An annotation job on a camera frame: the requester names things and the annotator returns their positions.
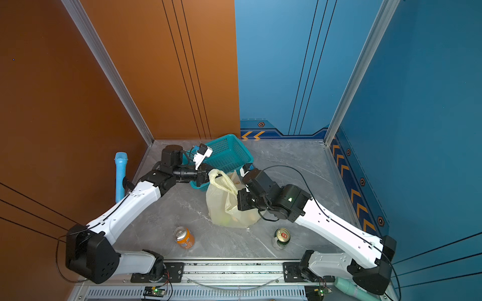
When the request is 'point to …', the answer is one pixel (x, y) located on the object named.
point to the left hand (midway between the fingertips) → (221, 171)
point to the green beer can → (282, 235)
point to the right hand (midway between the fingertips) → (237, 197)
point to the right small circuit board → (316, 293)
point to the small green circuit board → (158, 292)
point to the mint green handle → (351, 289)
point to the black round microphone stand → (127, 185)
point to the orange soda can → (184, 237)
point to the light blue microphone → (120, 158)
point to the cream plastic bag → (222, 202)
